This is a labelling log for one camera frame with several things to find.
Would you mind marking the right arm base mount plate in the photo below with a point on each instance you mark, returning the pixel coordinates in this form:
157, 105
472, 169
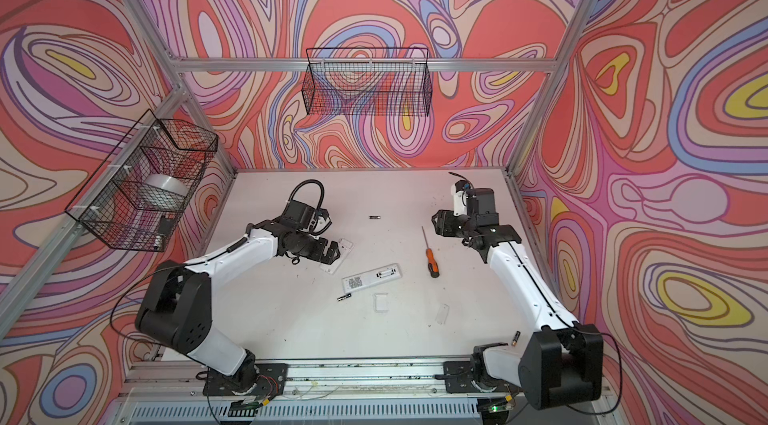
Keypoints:
463, 377

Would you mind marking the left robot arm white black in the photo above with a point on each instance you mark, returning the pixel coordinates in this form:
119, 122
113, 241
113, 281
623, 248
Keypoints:
177, 308

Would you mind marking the black wire basket wall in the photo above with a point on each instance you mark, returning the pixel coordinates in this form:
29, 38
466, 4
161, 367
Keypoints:
109, 207
367, 81

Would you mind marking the white battery cover plate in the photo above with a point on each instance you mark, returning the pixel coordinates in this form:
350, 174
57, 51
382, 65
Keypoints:
343, 248

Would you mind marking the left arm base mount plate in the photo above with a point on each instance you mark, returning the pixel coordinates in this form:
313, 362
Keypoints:
266, 380

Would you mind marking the white remote control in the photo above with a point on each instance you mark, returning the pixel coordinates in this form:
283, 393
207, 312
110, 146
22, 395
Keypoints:
371, 278

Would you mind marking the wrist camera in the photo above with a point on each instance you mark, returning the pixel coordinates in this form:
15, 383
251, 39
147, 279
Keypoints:
459, 196
322, 222

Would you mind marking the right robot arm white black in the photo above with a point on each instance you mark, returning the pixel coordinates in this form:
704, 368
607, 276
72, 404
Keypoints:
553, 358

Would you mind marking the aluminium front rail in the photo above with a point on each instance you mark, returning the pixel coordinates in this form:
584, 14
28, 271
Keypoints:
411, 390

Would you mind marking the small black item in basket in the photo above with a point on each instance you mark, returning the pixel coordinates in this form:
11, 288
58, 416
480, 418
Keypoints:
164, 227

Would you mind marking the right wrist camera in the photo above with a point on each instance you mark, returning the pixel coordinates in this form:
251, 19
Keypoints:
459, 196

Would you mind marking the white tape roll in basket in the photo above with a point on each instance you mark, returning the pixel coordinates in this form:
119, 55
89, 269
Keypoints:
163, 192

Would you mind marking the orange handled screwdriver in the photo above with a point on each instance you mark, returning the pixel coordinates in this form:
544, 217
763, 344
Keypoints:
432, 263

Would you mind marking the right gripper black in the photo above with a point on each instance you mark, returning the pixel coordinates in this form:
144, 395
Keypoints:
448, 217

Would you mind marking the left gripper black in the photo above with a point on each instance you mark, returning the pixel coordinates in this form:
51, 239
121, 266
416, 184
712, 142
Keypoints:
319, 255

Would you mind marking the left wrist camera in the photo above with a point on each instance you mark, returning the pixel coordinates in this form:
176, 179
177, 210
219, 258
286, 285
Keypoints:
322, 222

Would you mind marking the black wire basket left wall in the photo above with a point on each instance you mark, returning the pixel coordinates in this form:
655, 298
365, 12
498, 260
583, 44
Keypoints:
109, 207

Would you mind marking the black wire basket back wall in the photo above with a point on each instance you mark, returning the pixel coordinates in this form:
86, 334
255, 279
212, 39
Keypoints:
367, 81

